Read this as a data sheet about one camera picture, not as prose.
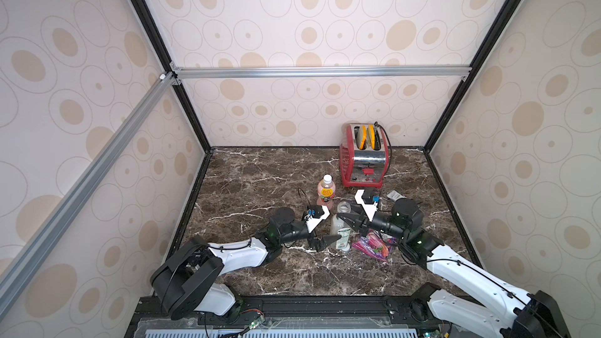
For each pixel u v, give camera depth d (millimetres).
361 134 972
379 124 1035
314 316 732
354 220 660
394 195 1001
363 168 954
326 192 852
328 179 833
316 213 653
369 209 633
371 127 996
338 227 739
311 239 696
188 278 427
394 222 615
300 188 1054
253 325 700
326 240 685
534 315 391
